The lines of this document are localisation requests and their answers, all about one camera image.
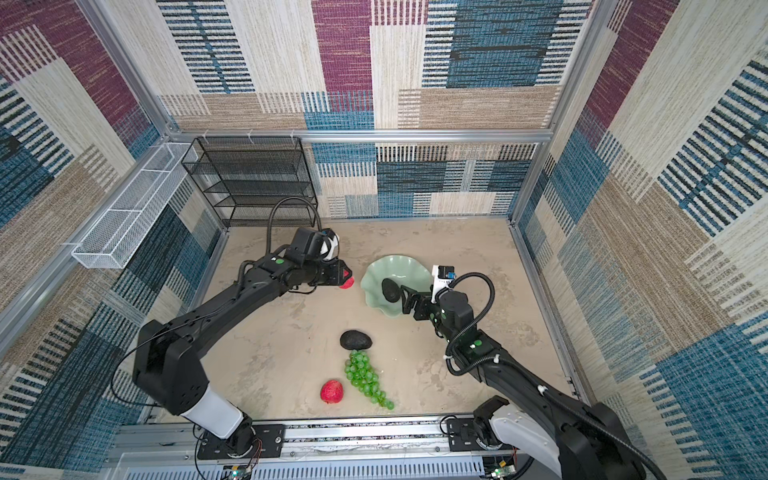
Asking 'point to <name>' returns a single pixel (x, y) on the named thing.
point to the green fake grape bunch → (358, 371)
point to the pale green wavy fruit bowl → (411, 272)
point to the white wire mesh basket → (111, 242)
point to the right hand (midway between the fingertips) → (416, 291)
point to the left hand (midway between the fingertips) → (350, 268)
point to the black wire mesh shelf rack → (255, 181)
